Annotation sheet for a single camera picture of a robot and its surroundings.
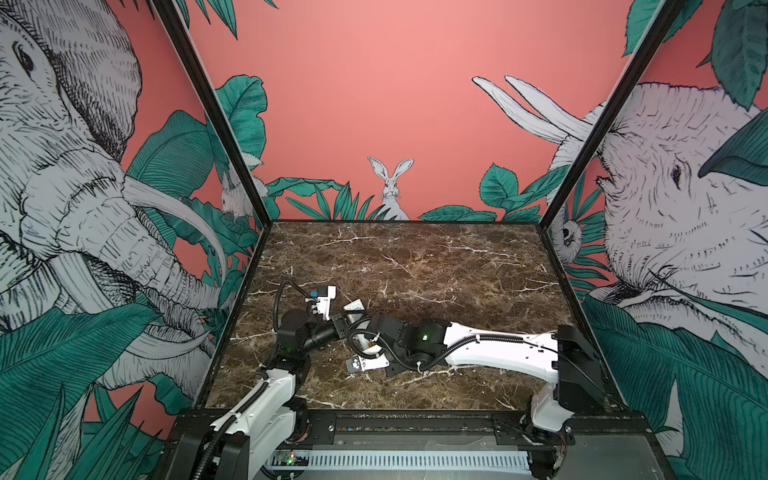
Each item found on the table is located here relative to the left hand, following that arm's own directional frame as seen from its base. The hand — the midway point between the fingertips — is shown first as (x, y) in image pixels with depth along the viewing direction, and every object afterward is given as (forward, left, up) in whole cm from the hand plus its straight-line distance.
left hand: (367, 313), depth 76 cm
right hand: (-7, -2, -4) cm, 8 cm away
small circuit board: (-29, +19, -17) cm, 38 cm away
